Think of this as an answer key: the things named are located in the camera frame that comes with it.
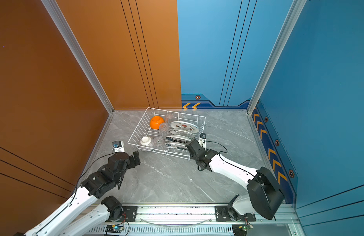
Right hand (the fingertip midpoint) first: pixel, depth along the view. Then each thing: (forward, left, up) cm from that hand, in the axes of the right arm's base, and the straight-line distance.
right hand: (195, 151), depth 87 cm
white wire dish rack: (+7, +23, +2) cm, 24 cm away
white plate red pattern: (+18, +6, +2) cm, 19 cm away
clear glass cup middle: (+16, +20, +2) cm, 25 cm away
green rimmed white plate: (+2, +11, +3) cm, 12 cm away
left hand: (-6, +34, +9) cm, 36 cm away
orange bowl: (+25, +28, -2) cm, 38 cm away
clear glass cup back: (+26, +17, +1) cm, 31 cm away
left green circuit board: (-37, +41, -10) cm, 56 cm away
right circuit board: (-37, -21, -10) cm, 44 cm away
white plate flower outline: (+3, +10, +8) cm, 13 cm away
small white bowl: (+9, +32, -1) cm, 33 cm away
